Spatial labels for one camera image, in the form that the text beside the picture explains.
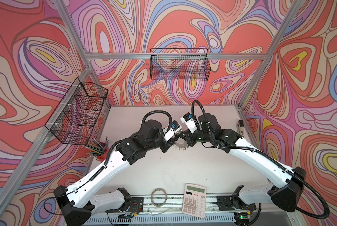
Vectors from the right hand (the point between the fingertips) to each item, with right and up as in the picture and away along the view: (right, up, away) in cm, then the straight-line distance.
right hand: (182, 139), depth 72 cm
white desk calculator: (+7, -33, +2) cm, 34 cm away
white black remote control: (+47, +3, +30) cm, 55 cm away
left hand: (-3, +2, -5) cm, 6 cm away
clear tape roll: (-14, -35, +2) cm, 38 cm away
